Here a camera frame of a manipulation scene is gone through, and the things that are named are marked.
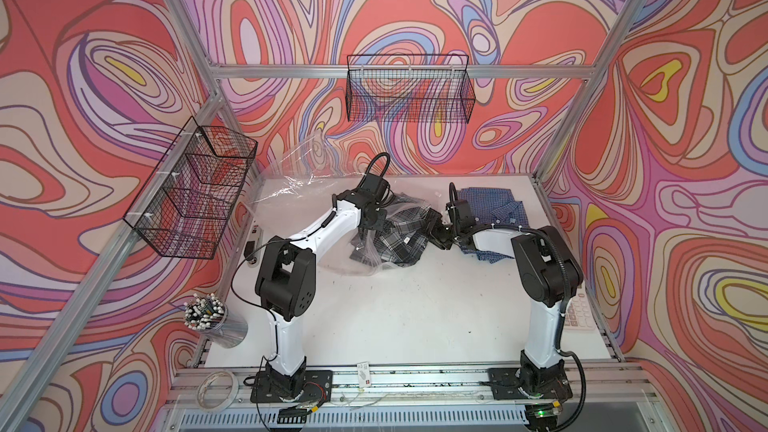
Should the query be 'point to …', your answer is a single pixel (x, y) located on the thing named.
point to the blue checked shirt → (492, 206)
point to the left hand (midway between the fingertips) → (377, 221)
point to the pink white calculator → (579, 315)
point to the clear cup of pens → (208, 315)
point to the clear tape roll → (230, 398)
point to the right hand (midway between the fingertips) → (422, 239)
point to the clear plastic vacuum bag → (300, 184)
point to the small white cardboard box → (364, 379)
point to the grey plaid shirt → (400, 240)
